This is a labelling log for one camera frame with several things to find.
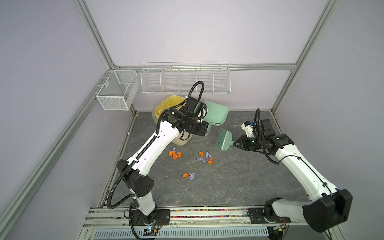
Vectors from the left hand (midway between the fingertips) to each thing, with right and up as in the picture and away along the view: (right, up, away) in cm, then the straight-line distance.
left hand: (205, 132), depth 72 cm
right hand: (+16, -7, +5) cm, 18 cm away
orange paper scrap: (-18, -16, +23) cm, 33 cm away
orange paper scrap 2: (-1, -15, +24) cm, 28 cm away
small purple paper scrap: (-20, -12, +26) cm, 35 cm away
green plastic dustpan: (+6, +9, +6) cm, 13 cm away
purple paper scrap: (+2, -16, +22) cm, 27 cm away
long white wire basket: (-17, +35, +27) cm, 48 cm away
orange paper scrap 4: (-11, -26, +15) cm, 32 cm away
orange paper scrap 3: (+5, -19, +21) cm, 28 cm away
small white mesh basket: (-57, +27, +27) cm, 68 cm away
